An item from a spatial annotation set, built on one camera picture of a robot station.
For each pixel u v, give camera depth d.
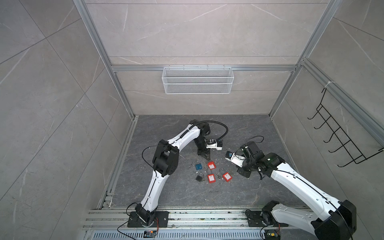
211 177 0.86
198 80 1.01
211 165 0.88
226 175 0.87
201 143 0.79
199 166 0.90
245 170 0.69
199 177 0.88
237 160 0.69
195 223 0.73
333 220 0.37
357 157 0.57
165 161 0.58
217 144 0.80
